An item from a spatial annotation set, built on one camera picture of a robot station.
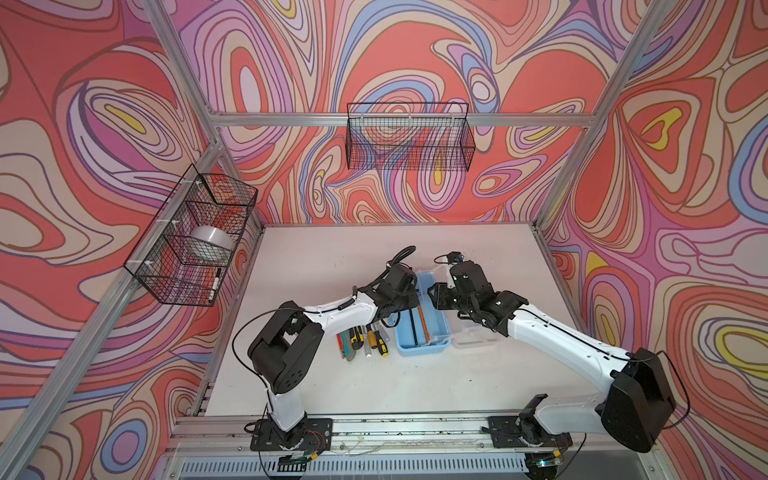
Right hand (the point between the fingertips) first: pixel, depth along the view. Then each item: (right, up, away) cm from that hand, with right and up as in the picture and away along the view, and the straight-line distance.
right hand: (435, 296), depth 83 cm
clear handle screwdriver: (-15, -12, +7) cm, 21 cm away
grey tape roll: (-56, +15, -12) cm, 59 cm away
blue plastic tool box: (-2, -11, +7) cm, 14 cm away
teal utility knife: (-25, -16, +4) cm, 30 cm away
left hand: (-3, 0, +7) cm, 7 cm away
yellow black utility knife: (-22, -14, +5) cm, 27 cm away
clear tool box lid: (+9, -10, -3) cm, 13 cm away
